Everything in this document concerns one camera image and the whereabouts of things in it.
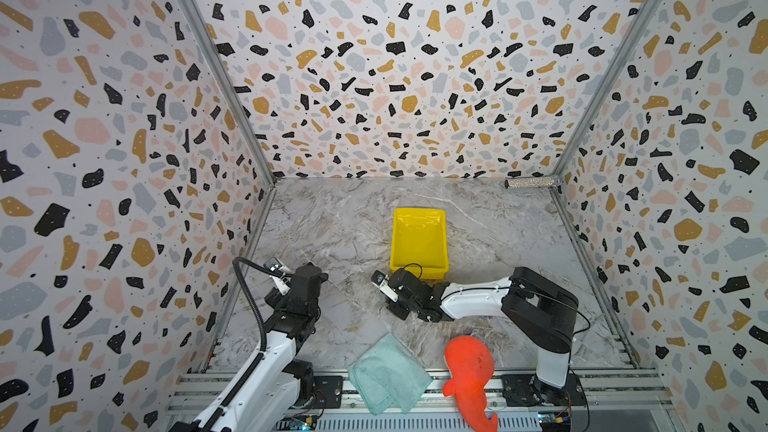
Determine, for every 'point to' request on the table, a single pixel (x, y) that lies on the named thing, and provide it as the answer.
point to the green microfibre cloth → (389, 373)
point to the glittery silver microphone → (531, 183)
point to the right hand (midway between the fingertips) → (384, 290)
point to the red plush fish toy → (471, 366)
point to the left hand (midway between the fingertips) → (294, 271)
